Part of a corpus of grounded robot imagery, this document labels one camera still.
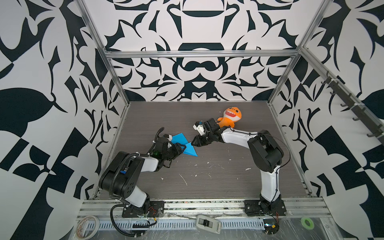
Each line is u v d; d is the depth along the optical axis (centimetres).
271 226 71
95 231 68
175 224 68
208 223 67
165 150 73
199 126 89
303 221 71
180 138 98
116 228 68
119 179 44
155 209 75
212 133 77
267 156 52
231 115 102
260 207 67
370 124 54
